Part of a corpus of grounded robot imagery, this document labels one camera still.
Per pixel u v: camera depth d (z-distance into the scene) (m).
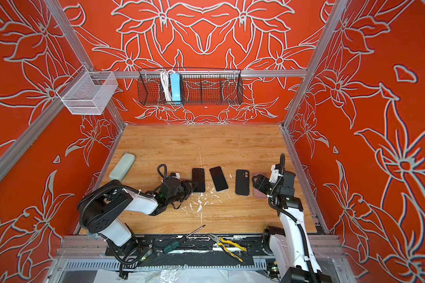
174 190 0.71
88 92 0.92
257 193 0.74
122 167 0.95
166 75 0.88
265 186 0.71
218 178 0.92
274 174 0.74
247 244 0.74
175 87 0.89
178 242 0.74
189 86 1.00
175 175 0.86
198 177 0.94
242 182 0.93
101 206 0.47
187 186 0.84
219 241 0.74
